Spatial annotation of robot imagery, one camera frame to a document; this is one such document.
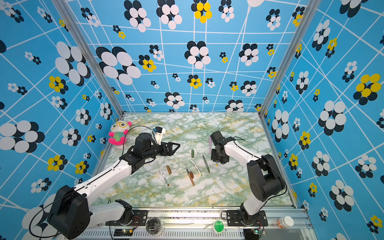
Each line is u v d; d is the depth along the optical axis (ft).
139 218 2.40
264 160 1.56
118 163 1.82
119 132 3.32
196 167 2.98
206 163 3.03
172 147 2.36
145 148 2.10
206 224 2.38
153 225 2.03
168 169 2.94
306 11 2.31
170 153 2.32
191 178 2.84
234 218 2.37
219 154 2.49
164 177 2.84
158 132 2.37
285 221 2.16
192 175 2.89
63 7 2.24
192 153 3.16
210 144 3.33
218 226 2.07
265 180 1.49
